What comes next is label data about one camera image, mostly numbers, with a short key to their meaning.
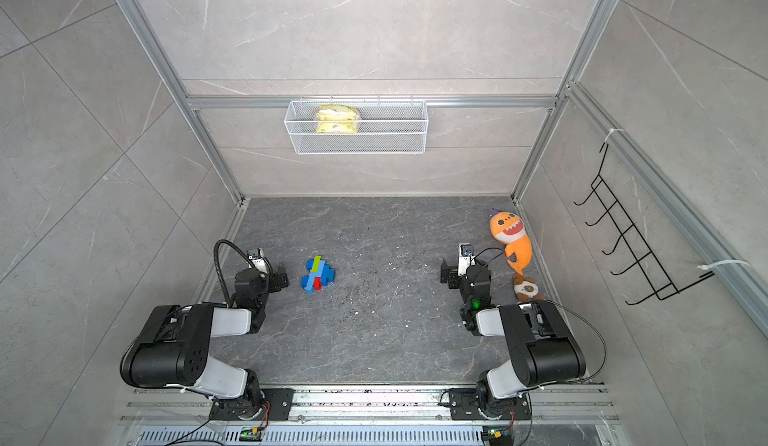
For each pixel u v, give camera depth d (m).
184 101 0.90
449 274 0.84
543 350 0.44
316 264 0.98
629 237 0.68
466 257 0.79
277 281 0.86
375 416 0.73
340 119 0.87
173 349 0.45
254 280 0.73
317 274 0.95
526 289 0.90
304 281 0.94
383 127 1.01
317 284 0.93
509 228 1.01
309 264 1.00
